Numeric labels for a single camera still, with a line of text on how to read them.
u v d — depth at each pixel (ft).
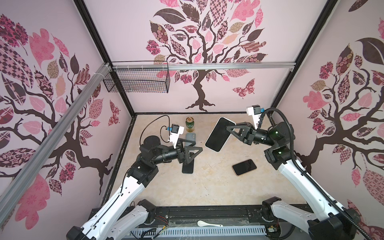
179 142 2.07
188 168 2.94
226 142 1.93
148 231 2.37
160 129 1.93
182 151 1.78
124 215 1.81
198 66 3.06
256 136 1.75
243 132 1.81
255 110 1.75
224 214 2.50
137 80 3.99
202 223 2.33
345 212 1.25
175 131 1.82
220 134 1.92
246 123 1.94
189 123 3.35
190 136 3.50
